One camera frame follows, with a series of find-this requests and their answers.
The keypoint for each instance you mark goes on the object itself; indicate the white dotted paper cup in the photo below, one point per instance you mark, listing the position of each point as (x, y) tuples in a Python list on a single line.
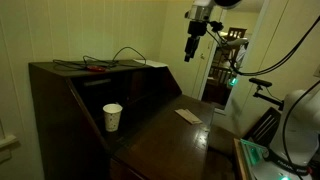
[(112, 118)]

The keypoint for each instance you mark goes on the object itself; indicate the wooden slatted chair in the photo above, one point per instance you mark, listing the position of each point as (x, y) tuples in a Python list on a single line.
[(265, 128)]

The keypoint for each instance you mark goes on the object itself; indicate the light wooden robot table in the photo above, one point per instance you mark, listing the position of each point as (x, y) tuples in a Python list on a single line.
[(239, 160)]

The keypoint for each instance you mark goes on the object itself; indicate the dark wooden secretary desk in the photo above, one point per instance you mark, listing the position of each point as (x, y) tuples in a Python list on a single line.
[(160, 140)]

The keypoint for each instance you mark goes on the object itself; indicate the white wall ledge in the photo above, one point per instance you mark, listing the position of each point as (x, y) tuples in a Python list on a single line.
[(6, 143)]

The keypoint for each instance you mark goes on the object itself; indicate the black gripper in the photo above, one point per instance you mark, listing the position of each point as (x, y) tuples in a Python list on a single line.
[(196, 28)]

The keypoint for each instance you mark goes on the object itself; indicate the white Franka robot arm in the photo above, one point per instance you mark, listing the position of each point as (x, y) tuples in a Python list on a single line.
[(300, 133)]

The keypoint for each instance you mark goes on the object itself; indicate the wooden furniture behind doorway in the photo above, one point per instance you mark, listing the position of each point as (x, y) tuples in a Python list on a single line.
[(218, 73)]

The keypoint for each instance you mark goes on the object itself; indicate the small tan block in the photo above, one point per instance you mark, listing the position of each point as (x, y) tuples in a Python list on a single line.
[(188, 116)]

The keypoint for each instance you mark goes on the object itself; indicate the white paper sheet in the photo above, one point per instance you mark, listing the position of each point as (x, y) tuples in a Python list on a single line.
[(150, 63)]

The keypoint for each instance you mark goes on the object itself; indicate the small red object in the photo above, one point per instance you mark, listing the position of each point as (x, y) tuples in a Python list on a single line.
[(96, 68)]

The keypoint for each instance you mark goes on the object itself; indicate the black camera on stand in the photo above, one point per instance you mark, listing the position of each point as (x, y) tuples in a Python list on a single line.
[(260, 82)]

